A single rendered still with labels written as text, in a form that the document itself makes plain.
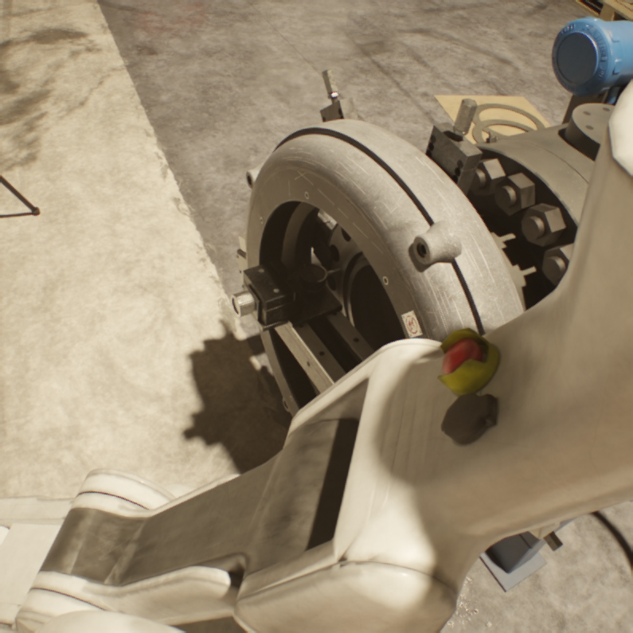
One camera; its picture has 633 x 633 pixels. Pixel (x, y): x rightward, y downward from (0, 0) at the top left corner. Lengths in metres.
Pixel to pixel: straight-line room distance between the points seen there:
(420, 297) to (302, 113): 2.32
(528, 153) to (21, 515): 1.07
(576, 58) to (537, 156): 0.36
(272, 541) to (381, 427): 0.14
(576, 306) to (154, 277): 1.87
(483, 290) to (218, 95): 2.53
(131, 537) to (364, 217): 0.50
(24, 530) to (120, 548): 0.34
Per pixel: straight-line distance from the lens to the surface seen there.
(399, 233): 0.78
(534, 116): 3.45
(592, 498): 0.35
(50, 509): 1.05
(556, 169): 1.12
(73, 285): 2.12
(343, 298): 1.23
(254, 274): 1.11
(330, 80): 1.11
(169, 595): 0.67
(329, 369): 1.06
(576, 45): 1.45
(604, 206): 0.27
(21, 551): 1.09
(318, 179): 0.91
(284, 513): 0.51
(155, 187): 2.50
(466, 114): 0.83
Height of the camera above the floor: 1.41
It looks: 46 degrees down
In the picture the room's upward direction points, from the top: 7 degrees clockwise
